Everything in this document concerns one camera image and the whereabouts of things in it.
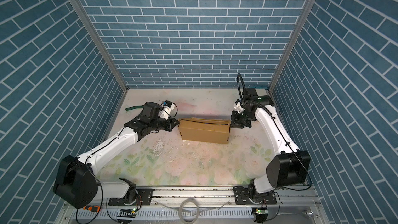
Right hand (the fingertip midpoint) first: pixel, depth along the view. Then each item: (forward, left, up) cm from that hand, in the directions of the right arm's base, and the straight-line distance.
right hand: (229, 123), depth 78 cm
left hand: (0, +27, -3) cm, 27 cm away
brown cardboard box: (-3, +12, -2) cm, 13 cm away
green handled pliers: (+21, +64, -18) cm, 70 cm away
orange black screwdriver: (-40, +60, -17) cm, 74 cm away
